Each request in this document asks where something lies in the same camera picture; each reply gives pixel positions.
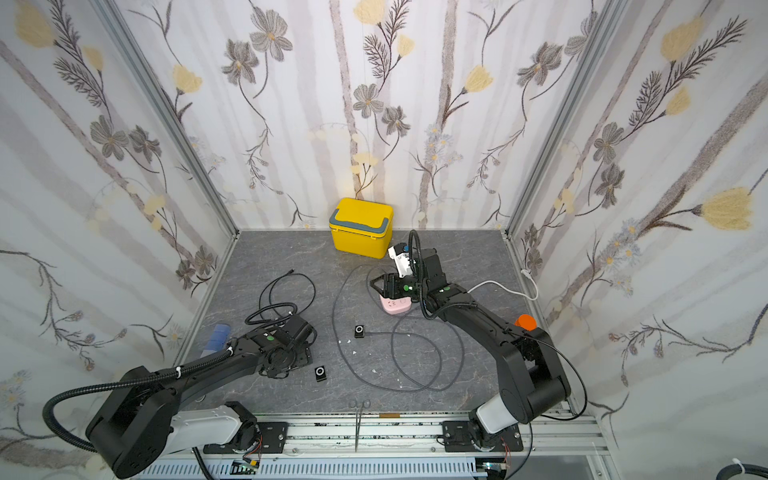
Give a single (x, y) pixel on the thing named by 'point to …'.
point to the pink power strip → (396, 306)
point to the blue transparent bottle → (218, 340)
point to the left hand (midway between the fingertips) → (304, 359)
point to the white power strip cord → (508, 290)
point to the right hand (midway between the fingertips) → (380, 279)
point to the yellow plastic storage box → (362, 227)
